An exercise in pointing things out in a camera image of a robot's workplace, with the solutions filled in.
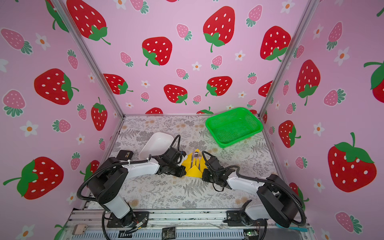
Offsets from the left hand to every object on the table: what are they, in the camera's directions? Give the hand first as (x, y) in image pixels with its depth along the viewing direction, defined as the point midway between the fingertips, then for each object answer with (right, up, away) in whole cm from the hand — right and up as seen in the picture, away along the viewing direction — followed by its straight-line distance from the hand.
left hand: (186, 173), depth 89 cm
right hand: (+9, -1, -2) cm, 9 cm away
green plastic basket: (+33, +28, +25) cm, 50 cm away
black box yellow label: (-41, +10, +6) cm, 43 cm away
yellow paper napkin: (+5, +4, +4) cm, 8 cm away
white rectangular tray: (-23, +15, +14) cm, 31 cm away
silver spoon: (+6, +10, +7) cm, 13 cm away
